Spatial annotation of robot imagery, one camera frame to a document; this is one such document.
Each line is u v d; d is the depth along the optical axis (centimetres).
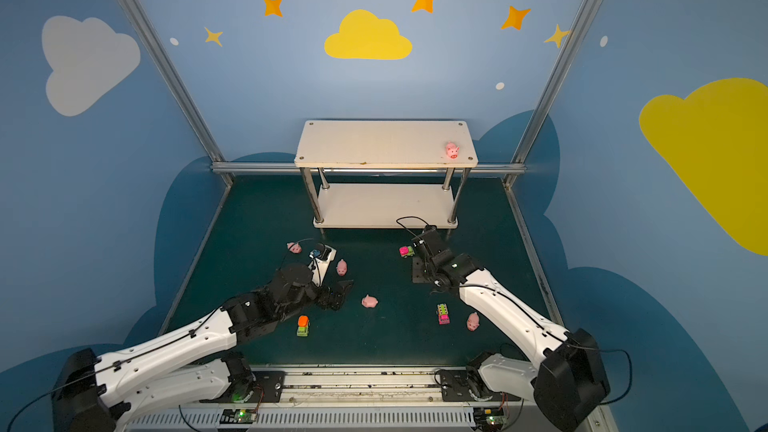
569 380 40
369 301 88
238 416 70
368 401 74
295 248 98
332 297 68
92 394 39
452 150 78
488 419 71
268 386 75
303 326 82
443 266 61
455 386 75
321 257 65
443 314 84
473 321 84
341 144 82
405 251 98
